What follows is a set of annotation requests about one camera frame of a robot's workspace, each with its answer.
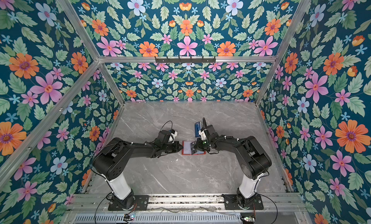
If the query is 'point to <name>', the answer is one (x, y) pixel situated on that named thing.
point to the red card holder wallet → (186, 148)
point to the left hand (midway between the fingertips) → (185, 146)
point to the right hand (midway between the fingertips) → (196, 144)
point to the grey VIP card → (193, 148)
